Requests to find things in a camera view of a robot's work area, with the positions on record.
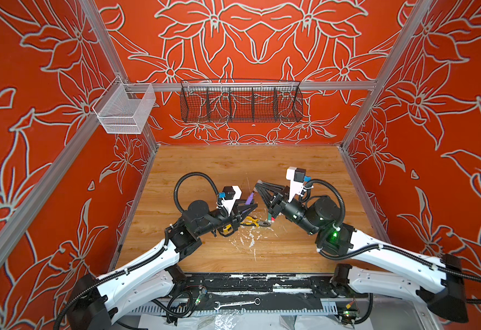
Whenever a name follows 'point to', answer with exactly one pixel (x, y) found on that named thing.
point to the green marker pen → (269, 216)
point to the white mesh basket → (125, 108)
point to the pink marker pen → (273, 219)
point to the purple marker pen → (250, 199)
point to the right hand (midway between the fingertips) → (254, 187)
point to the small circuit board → (348, 315)
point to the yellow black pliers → (253, 221)
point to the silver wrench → (257, 301)
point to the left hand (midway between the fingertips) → (254, 202)
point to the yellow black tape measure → (226, 230)
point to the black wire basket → (240, 101)
